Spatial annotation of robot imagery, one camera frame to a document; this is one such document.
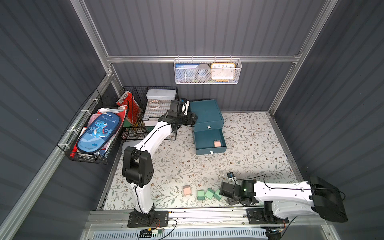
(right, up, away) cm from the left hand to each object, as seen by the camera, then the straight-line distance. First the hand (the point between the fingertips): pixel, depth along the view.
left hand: (195, 117), depth 88 cm
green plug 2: (+8, -41, -9) cm, 43 cm away
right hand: (+21, -44, -8) cm, 49 cm away
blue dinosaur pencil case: (-42, -8, -24) cm, 49 cm away
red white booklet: (-42, +5, +13) cm, 44 cm away
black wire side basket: (-52, +6, -11) cm, 53 cm away
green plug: (+3, -43, -8) cm, 44 cm away
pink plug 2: (-4, -40, -7) cm, 41 cm away
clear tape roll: (-27, +10, +11) cm, 31 cm away
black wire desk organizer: (-44, +13, +26) cm, 52 cm away
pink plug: (+14, -16, +3) cm, 21 cm away
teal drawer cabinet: (+9, -10, +7) cm, 15 cm away
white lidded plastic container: (-23, +17, +14) cm, 32 cm away
